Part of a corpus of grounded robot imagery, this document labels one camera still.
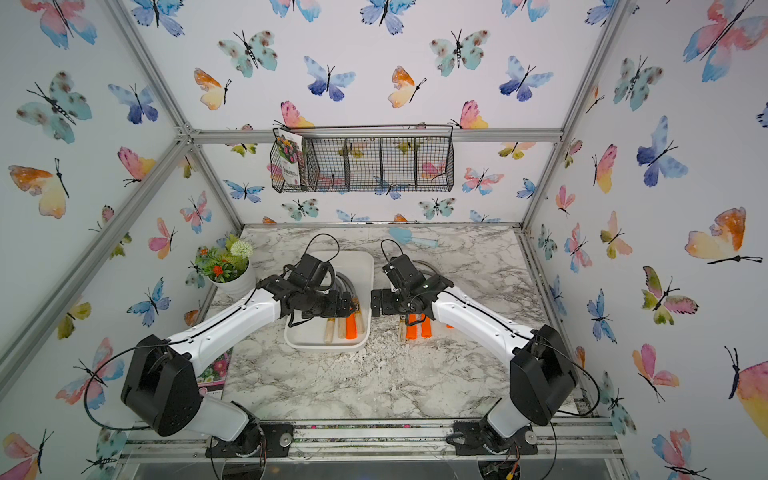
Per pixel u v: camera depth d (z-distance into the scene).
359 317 0.93
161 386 0.42
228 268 0.91
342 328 0.91
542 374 0.42
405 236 1.19
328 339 0.90
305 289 0.63
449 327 0.93
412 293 0.59
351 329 0.91
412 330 0.91
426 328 0.93
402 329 0.91
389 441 0.75
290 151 0.88
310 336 0.91
